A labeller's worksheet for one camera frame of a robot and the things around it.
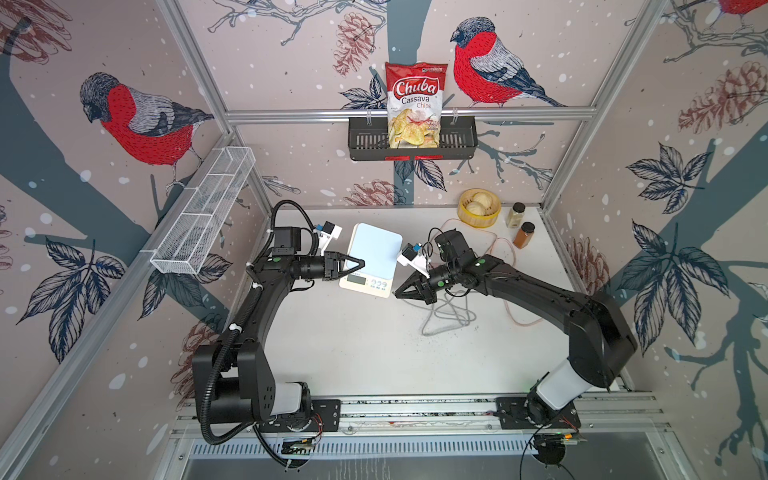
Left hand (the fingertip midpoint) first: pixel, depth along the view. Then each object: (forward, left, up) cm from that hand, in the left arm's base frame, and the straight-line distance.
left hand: (364, 262), depth 74 cm
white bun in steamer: (+40, -41, -20) cm, 61 cm away
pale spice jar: (+33, -53, -20) cm, 66 cm away
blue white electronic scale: (+3, -4, +1) cm, 5 cm away
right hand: (-5, -9, -7) cm, 13 cm away
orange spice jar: (+24, -54, -19) cm, 62 cm away
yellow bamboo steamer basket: (+37, -46, -22) cm, 63 cm away
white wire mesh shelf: (+3, +43, +5) cm, 44 cm away
